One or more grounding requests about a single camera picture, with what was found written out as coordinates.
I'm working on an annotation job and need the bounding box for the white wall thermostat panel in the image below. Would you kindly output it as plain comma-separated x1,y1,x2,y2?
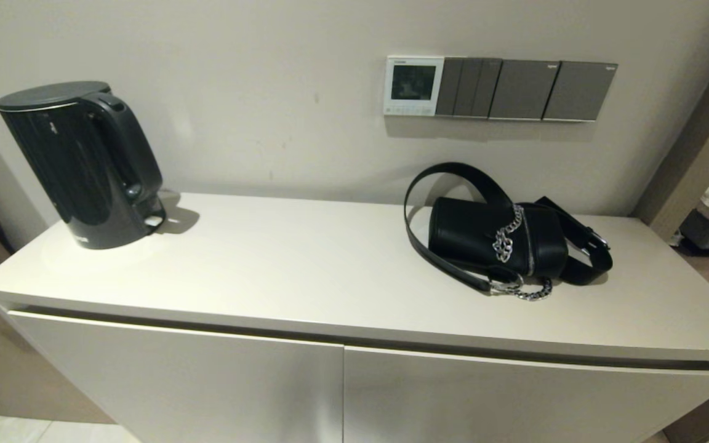
383,55,445,118

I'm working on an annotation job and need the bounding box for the white sideboard cabinet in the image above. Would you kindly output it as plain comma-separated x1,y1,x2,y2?
0,192,709,443

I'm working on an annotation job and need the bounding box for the white cabinet door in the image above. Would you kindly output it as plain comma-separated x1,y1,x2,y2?
7,309,345,443
343,345,709,443

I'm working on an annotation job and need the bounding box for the black electric kettle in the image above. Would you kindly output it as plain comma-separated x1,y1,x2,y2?
0,81,167,250

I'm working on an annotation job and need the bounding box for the black leather handbag with chain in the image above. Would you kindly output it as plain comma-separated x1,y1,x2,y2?
403,162,614,302

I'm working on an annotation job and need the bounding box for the grey triple rocker wall switch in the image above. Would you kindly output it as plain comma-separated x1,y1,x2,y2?
435,57,503,119

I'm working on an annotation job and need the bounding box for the grey single wall switch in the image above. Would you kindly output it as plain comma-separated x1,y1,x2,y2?
542,60,619,122
489,59,561,121

